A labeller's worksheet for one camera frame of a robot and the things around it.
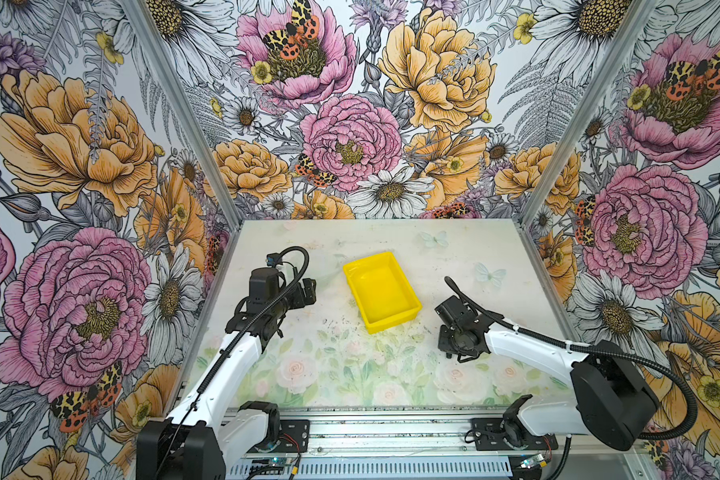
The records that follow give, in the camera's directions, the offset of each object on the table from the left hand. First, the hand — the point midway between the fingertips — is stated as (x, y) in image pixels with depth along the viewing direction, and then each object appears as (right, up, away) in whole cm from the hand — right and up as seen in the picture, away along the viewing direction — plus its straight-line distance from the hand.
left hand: (300, 293), depth 84 cm
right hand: (+42, -17, +2) cm, 46 cm away
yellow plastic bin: (+23, -2, +14) cm, 27 cm away
